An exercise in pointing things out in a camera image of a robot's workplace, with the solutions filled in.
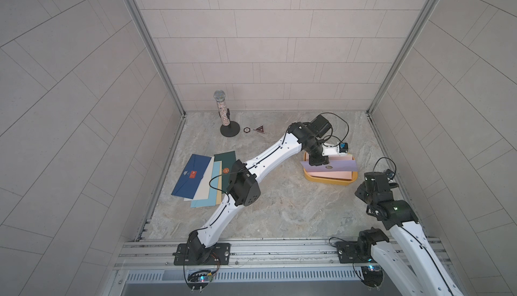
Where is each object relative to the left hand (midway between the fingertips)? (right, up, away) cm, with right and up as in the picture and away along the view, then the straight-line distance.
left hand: (329, 159), depth 81 cm
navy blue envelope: (-60, -12, +7) cm, 61 cm away
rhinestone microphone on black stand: (-45, +12, +26) cm, 54 cm away
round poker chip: (-37, +11, +27) cm, 47 cm away
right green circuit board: (+11, -38, -13) cm, 42 cm away
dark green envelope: (-45, -3, +18) cm, 49 cm away
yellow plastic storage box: (0, -10, +5) cm, 11 cm away
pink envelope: (+8, -8, +8) cm, 14 cm away
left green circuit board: (-48, -37, -16) cm, 63 cm away
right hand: (+12, -11, -1) cm, 17 cm away
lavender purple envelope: (+6, -3, -1) cm, 6 cm away
